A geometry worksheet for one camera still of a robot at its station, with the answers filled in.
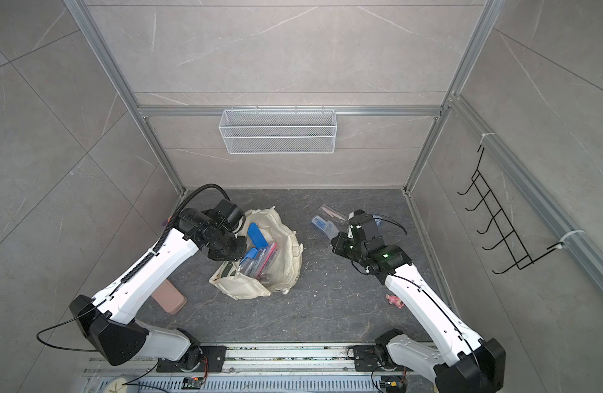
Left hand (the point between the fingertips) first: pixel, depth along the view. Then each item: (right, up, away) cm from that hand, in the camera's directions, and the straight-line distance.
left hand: (246, 252), depth 74 cm
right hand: (+28, +3, +3) cm, 28 cm away
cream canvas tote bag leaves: (-5, -10, +2) cm, 11 cm away
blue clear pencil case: (+26, +7, +9) cm, 28 cm away
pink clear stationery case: (+3, -5, +16) cm, 17 cm away
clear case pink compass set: (+32, +11, +36) cm, 49 cm away
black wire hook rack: (+72, +1, -15) cm, 74 cm away
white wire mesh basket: (+7, +46, +26) cm, 53 cm away
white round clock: (-34, -35, -8) cm, 50 cm away
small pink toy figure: (+49, -18, +9) cm, 54 cm away
